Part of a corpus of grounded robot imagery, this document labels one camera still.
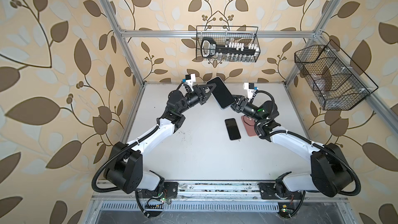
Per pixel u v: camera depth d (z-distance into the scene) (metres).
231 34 0.91
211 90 0.67
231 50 0.83
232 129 0.97
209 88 0.68
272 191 0.74
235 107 0.65
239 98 0.66
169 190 0.74
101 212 0.70
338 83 0.72
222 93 0.67
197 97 0.64
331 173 0.42
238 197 0.74
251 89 0.68
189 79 0.68
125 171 0.42
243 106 0.63
